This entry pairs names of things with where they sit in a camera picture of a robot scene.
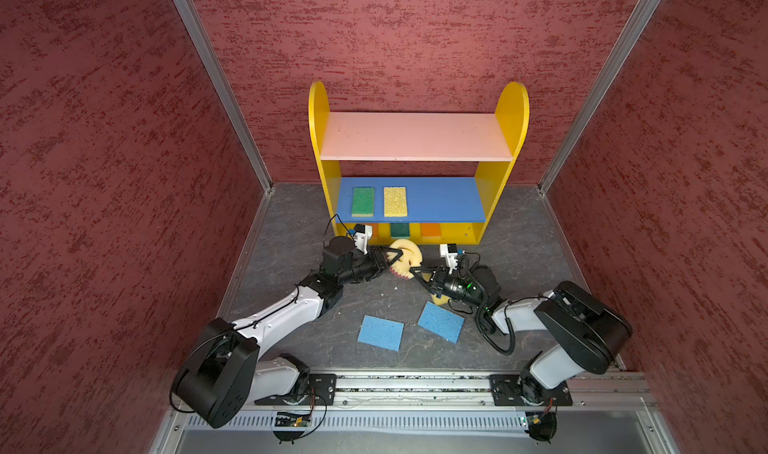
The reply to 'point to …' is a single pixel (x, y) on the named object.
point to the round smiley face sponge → (402, 256)
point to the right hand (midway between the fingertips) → (407, 278)
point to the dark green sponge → (400, 230)
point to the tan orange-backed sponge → (375, 230)
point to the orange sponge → (430, 231)
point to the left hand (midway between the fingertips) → (402, 260)
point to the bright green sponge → (363, 202)
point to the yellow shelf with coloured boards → (424, 177)
